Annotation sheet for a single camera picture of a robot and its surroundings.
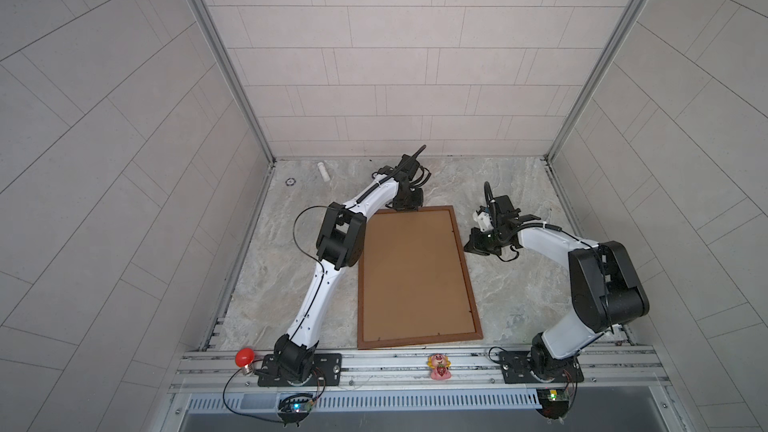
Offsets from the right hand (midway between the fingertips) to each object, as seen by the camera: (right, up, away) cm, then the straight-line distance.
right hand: (464, 246), depth 91 cm
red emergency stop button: (-57, -22, -20) cm, 65 cm away
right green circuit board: (+16, -31, -23) cm, 42 cm away
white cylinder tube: (-48, +23, +20) cm, 57 cm away
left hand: (-11, +13, +11) cm, 20 cm away
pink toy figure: (-10, -24, -22) cm, 34 cm away
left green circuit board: (-43, -30, -27) cm, 59 cm away
